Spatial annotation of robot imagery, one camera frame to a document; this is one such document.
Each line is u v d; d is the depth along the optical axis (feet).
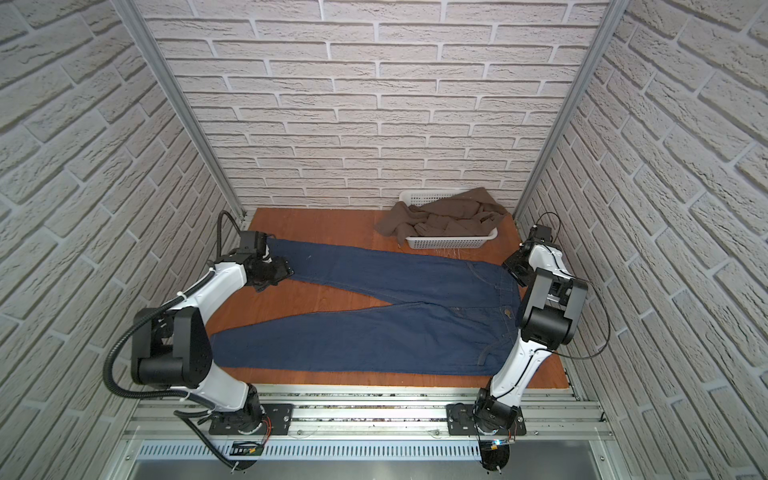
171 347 1.47
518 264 2.82
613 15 2.28
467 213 3.71
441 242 3.39
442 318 2.95
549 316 1.76
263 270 2.55
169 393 1.59
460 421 2.43
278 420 2.39
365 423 2.45
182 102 2.82
